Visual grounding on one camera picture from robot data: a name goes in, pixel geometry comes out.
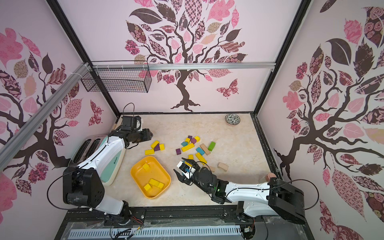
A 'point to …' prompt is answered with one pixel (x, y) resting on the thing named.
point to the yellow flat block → (149, 152)
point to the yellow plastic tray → (151, 177)
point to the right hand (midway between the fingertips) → (180, 162)
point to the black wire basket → (132, 76)
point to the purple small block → (178, 151)
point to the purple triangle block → (157, 147)
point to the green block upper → (211, 146)
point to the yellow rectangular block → (154, 144)
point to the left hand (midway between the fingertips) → (150, 137)
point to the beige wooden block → (223, 166)
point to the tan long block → (205, 149)
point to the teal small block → (200, 150)
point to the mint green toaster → (86, 146)
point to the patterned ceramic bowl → (232, 119)
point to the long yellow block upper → (188, 147)
